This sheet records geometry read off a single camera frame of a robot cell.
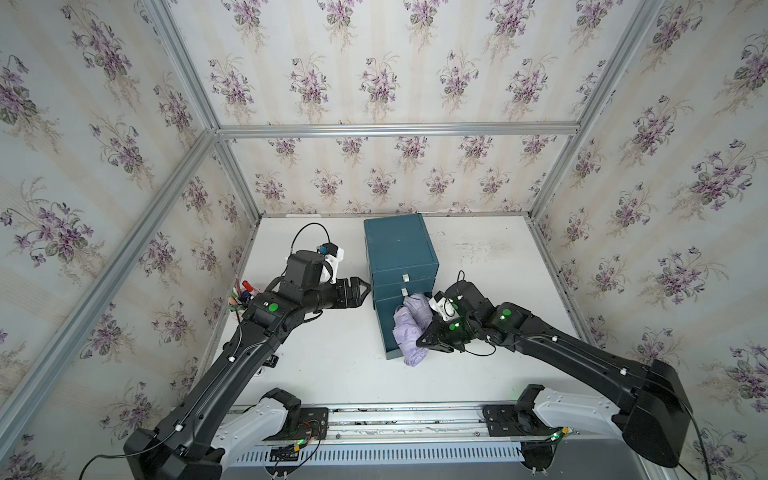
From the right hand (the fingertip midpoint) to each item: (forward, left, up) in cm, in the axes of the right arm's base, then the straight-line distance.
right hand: (421, 345), depth 73 cm
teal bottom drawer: (+14, +9, -10) cm, 20 cm away
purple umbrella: (+5, +3, -1) cm, 6 cm away
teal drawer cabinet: (+19, +4, +8) cm, 21 cm away
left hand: (+9, +15, +10) cm, 20 cm away
